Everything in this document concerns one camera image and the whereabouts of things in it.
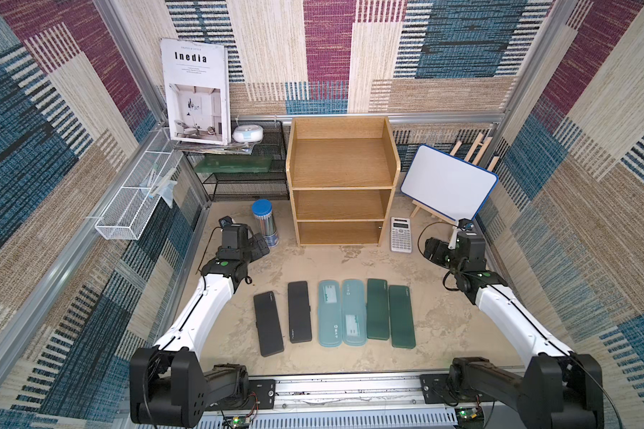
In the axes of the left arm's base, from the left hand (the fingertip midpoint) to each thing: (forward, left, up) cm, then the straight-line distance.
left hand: (248, 243), depth 86 cm
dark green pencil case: (-16, -41, -15) cm, 46 cm away
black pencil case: (-19, -5, -17) cm, 26 cm away
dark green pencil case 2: (-21, -47, -15) cm, 54 cm away
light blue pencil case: (-16, -25, -16) cm, 34 cm away
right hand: (0, -60, 0) cm, 60 cm away
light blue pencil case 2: (-16, -33, -16) cm, 40 cm away
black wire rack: (+39, +9, -11) cm, 42 cm away
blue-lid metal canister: (+11, -3, +3) cm, 12 cm away
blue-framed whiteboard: (+18, -66, +7) cm, 69 cm away
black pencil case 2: (-16, -15, -16) cm, 27 cm away
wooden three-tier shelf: (+16, -29, +15) cm, 37 cm away
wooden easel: (+20, -67, -8) cm, 70 cm away
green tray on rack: (+29, +8, +9) cm, 32 cm away
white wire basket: (+12, +26, +18) cm, 34 cm away
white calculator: (+14, -54, -15) cm, 58 cm away
